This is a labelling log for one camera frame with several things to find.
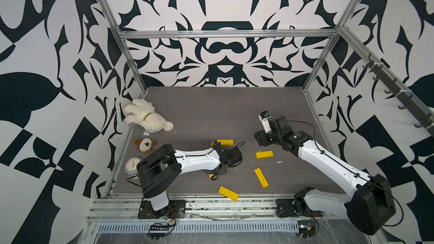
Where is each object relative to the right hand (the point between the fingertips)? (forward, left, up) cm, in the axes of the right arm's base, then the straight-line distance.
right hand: (261, 130), depth 84 cm
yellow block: (-19, +1, -13) cm, 23 cm away
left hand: (-13, +22, -12) cm, 28 cm away
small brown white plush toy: (-2, +60, -9) cm, 60 cm away
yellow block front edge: (-26, +17, -12) cm, 33 cm away
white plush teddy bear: (+14, +64, -3) cm, 65 cm away
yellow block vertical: (-7, -2, -12) cm, 15 cm away
